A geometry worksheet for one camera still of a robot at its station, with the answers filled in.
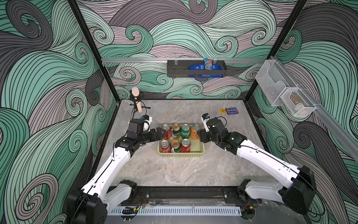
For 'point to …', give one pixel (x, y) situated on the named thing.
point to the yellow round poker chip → (222, 110)
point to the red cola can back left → (168, 134)
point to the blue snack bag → (201, 66)
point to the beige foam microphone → (135, 92)
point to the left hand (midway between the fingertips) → (160, 131)
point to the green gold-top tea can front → (175, 144)
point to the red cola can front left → (164, 146)
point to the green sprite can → (185, 131)
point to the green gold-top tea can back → (176, 131)
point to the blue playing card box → (231, 110)
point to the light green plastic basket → (197, 149)
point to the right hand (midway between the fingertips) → (205, 129)
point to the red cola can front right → (185, 145)
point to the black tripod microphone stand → (139, 98)
